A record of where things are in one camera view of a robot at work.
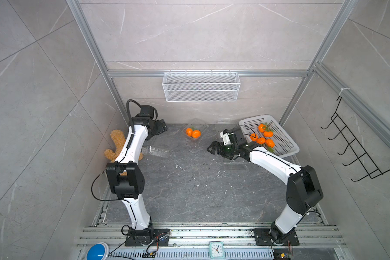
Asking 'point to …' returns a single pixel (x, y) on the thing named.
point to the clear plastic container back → (202, 127)
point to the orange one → (252, 138)
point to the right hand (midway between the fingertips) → (214, 150)
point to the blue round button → (99, 251)
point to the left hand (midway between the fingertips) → (162, 127)
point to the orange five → (260, 128)
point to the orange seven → (260, 140)
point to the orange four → (189, 131)
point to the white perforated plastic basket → (284, 145)
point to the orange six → (268, 134)
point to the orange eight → (270, 143)
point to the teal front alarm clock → (216, 250)
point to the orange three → (196, 134)
